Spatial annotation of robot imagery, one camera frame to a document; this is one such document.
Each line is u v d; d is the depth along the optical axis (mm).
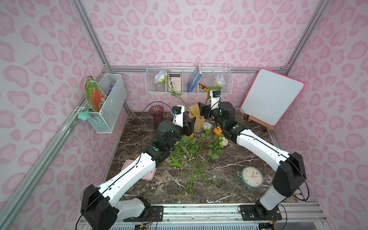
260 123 1074
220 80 818
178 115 585
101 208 374
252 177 823
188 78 980
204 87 974
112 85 879
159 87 936
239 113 982
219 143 975
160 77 803
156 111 964
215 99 652
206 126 1034
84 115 619
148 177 839
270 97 906
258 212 654
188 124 626
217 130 373
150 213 723
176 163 903
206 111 687
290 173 432
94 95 744
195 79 879
